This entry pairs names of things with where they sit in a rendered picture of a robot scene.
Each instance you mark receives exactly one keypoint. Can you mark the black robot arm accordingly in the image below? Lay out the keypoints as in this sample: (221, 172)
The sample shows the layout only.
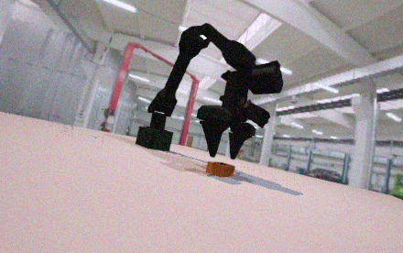
(259, 79)

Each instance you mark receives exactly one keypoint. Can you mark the orange block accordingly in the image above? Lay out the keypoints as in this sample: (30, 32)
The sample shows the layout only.
(220, 169)

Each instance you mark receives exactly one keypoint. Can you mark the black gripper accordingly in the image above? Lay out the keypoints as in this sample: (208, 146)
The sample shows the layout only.
(216, 119)

